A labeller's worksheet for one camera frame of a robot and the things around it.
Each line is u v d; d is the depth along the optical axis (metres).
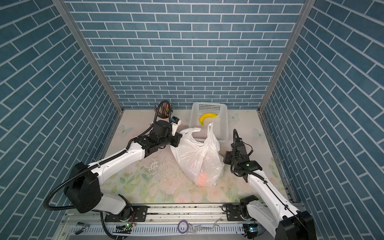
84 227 0.69
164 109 1.02
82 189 0.42
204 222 0.72
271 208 0.46
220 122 1.12
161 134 0.64
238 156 0.62
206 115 1.15
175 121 0.72
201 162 0.80
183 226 0.71
